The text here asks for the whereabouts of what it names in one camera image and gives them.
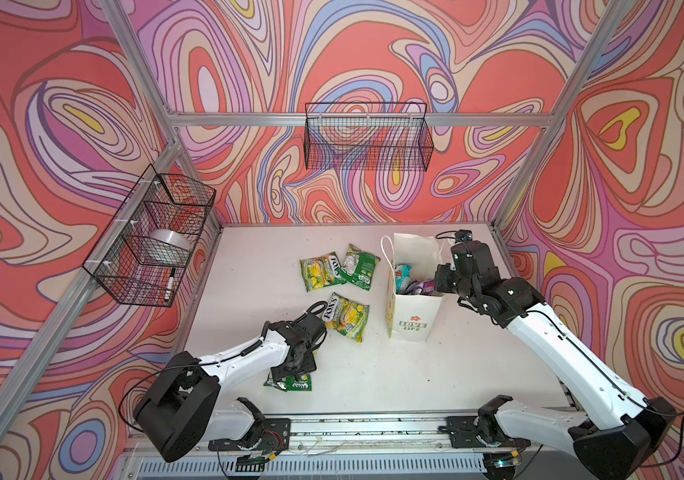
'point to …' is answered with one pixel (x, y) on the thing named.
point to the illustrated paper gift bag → (412, 301)
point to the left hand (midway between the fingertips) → (305, 369)
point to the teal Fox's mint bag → (402, 278)
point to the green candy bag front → (295, 382)
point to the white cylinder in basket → (168, 243)
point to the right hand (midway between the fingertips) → (443, 277)
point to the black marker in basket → (170, 285)
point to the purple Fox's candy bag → (422, 288)
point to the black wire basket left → (144, 254)
